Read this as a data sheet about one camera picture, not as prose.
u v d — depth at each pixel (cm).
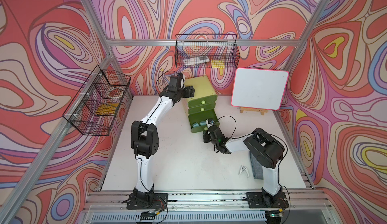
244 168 82
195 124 99
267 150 53
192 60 89
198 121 101
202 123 100
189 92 85
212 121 86
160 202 72
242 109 108
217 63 91
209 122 88
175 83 73
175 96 70
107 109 72
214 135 77
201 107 97
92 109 74
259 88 100
